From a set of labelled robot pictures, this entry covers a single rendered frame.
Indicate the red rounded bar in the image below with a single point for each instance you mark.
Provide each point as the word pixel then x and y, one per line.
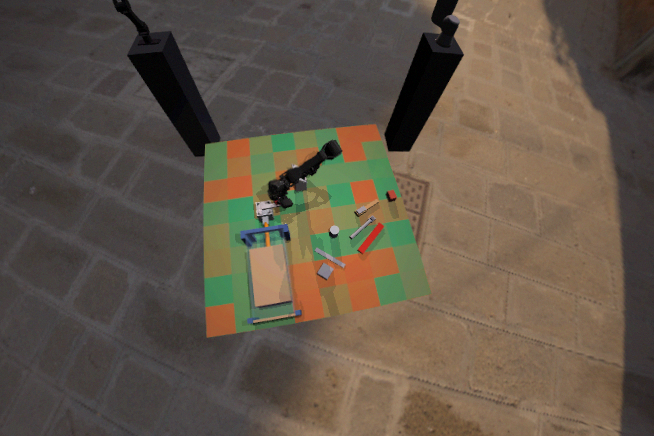
pixel 371 238

